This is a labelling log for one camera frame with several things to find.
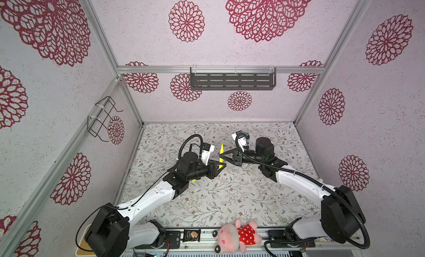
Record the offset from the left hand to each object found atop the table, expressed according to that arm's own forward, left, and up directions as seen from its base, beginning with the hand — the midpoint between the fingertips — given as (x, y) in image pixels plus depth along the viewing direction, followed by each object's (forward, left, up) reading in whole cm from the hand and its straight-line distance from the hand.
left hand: (224, 166), depth 75 cm
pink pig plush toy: (-27, -2, -12) cm, 30 cm away
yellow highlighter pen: (+4, +1, +6) cm, 7 cm away
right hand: (+2, +2, +5) cm, 6 cm away
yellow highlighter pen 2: (+2, +15, -20) cm, 25 cm away
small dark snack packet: (-25, +15, -18) cm, 34 cm away
